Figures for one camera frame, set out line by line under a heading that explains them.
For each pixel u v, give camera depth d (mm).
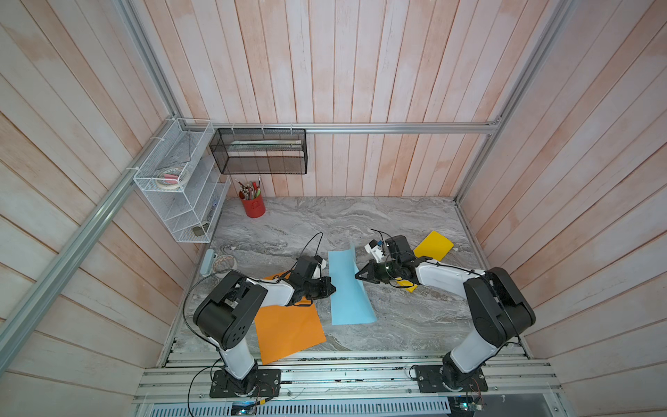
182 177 739
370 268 814
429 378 730
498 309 475
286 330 841
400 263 741
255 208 1092
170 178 743
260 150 1027
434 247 1040
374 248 858
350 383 746
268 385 729
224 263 988
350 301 905
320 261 898
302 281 750
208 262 954
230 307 491
